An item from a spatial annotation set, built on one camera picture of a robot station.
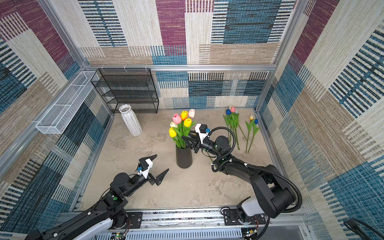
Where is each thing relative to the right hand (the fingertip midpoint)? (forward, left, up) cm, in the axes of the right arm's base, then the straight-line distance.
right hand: (184, 135), depth 75 cm
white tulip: (+2, +5, +6) cm, 8 cm away
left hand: (-10, +11, -6) cm, 16 cm away
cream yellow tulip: (+30, -48, -24) cm, 61 cm away
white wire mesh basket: (+6, +60, +9) cm, 61 cm away
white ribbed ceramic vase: (+19, +33, -9) cm, 40 cm away
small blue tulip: (+19, -47, -25) cm, 57 cm away
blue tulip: (+34, -31, -20) cm, 50 cm away
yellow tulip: (-2, +5, +5) cm, 7 cm away
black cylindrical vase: (-3, +1, -18) cm, 18 cm away
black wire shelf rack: (+47, +37, -5) cm, 60 cm away
